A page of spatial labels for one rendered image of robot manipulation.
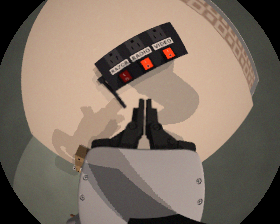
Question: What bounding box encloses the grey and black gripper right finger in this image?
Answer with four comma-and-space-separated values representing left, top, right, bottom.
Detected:
145, 99, 196, 152

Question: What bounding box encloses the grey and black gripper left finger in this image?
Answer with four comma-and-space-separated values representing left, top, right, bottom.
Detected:
91, 98, 145, 149

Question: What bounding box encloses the black power strip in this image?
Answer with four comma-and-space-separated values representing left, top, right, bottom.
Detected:
94, 22, 188, 108

